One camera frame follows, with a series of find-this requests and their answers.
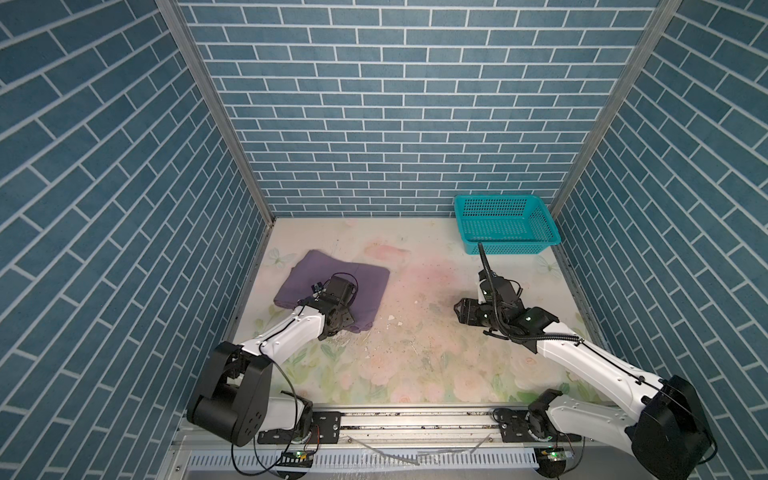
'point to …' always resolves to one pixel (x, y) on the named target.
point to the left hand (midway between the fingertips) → (342, 320)
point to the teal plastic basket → (505, 224)
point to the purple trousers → (316, 268)
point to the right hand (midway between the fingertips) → (459, 305)
